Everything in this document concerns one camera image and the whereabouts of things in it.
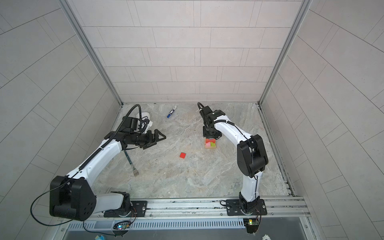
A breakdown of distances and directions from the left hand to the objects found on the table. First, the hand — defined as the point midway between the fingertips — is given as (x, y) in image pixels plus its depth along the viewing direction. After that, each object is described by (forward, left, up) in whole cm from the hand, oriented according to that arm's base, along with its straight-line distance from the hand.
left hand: (164, 137), depth 79 cm
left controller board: (-38, +15, -11) cm, 42 cm away
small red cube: (-3, -9, -15) cm, 18 cm away
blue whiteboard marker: (+30, +2, -14) cm, 33 cm away
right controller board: (-37, -44, -15) cm, 59 cm away
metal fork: (-13, +17, -14) cm, 25 cm away
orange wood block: (+4, -24, -10) cm, 26 cm away
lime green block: (+3, -27, -14) cm, 31 cm away
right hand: (+6, -25, -9) cm, 27 cm away
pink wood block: (+3, -24, -13) cm, 28 cm away
